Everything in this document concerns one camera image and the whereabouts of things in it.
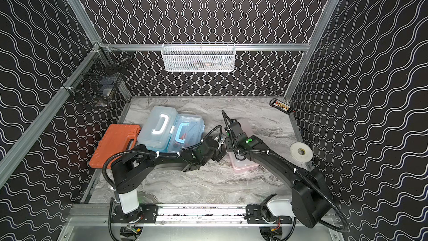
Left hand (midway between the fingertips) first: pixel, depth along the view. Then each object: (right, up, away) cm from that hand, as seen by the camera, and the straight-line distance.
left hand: (219, 141), depth 88 cm
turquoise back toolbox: (-33, +7, +2) cm, 34 cm away
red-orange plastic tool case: (-58, 0, +6) cm, 58 cm away
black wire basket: (-68, +34, +4) cm, 77 cm away
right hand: (+7, 0, -3) cm, 7 cm away
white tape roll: (+43, -5, +6) cm, 44 cm away
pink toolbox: (+9, -10, -9) cm, 16 cm away
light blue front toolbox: (-17, +5, +6) cm, 19 cm away
